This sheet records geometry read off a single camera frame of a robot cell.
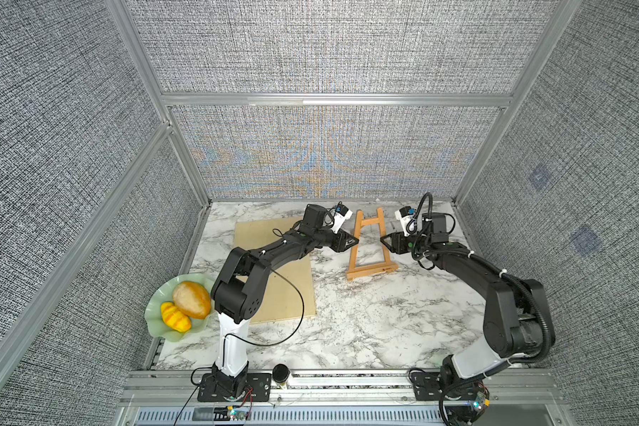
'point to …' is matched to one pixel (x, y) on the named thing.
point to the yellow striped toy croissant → (175, 318)
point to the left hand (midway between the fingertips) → (359, 237)
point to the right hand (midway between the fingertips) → (387, 231)
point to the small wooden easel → (363, 271)
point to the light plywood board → (289, 293)
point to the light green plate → (155, 323)
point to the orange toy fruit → (192, 299)
